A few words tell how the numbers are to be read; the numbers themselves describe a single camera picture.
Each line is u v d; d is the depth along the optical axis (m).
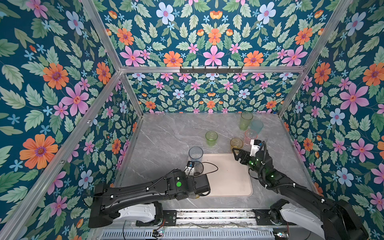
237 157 0.74
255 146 0.75
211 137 1.00
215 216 0.75
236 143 1.01
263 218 0.73
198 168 0.63
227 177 0.89
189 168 0.63
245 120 1.02
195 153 0.91
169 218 0.73
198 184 0.50
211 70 0.93
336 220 0.40
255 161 0.66
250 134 1.02
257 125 0.99
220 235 0.77
